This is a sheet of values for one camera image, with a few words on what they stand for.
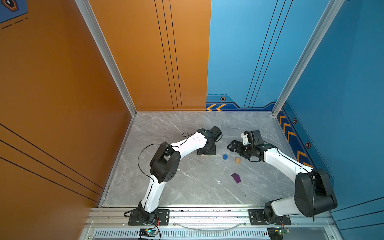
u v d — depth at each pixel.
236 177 0.85
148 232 0.71
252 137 0.71
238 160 0.91
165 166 0.53
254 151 0.68
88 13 0.71
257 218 0.72
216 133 0.76
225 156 0.95
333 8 0.70
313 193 0.43
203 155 0.87
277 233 0.70
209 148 0.80
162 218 0.74
